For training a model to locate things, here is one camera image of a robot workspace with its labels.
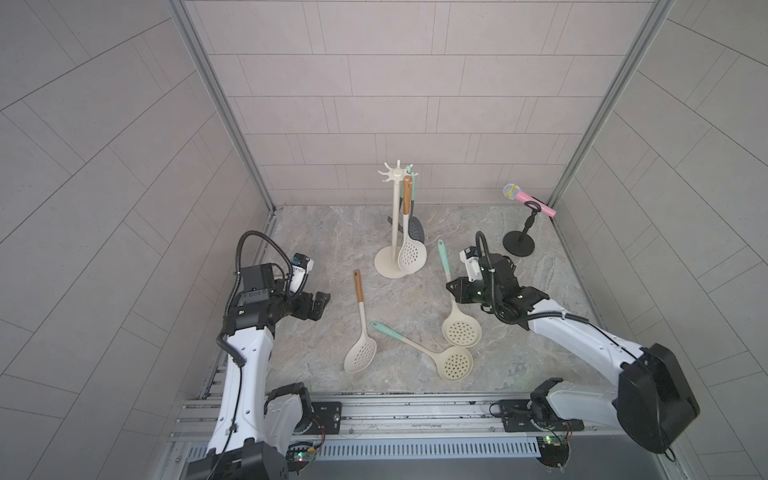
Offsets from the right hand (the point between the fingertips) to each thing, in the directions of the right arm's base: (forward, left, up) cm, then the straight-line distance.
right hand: (446, 285), depth 83 cm
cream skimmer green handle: (-13, -1, -1) cm, 13 cm away
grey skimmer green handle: (+20, +7, +2) cm, 21 cm away
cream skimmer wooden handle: (+7, +26, -8) cm, 28 cm away
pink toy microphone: (+26, -24, +10) cm, 37 cm away
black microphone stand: (+21, -30, -11) cm, 38 cm away
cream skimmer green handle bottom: (-18, 0, -10) cm, 20 cm away
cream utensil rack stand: (+16, +17, -8) cm, 24 cm away
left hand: (-1, +35, +5) cm, 36 cm away
